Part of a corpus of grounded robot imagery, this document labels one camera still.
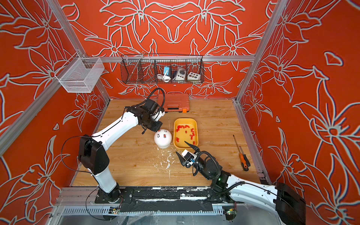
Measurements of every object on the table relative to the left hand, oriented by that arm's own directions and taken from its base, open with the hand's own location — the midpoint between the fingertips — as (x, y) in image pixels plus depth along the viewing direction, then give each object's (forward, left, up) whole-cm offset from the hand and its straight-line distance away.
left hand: (159, 126), depth 85 cm
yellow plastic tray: (+8, -16, -14) cm, 23 cm away
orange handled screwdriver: (-14, -53, -13) cm, 56 cm away
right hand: (-16, -14, +6) cm, 21 cm away
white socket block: (+33, -19, +15) cm, 41 cm away
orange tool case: (+32, -6, -10) cm, 34 cm away
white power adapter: (+30, -11, +18) cm, 37 cm away
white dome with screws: (-5, -3, -4) cm, 7 cm away
